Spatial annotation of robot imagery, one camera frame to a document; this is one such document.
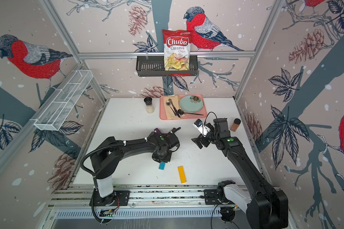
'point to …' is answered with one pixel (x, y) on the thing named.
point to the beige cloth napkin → (169, 113)
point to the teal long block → (162, 165)
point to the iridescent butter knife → (170, 99)
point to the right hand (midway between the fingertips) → (199, 131)
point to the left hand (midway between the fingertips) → (168, 158)
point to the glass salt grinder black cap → (149, 107)
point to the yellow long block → (182, 174)
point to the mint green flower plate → (191, 103)
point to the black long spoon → (181, 112)
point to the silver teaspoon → (167, 103)
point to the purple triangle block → (157, 130)
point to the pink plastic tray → (203, 111)
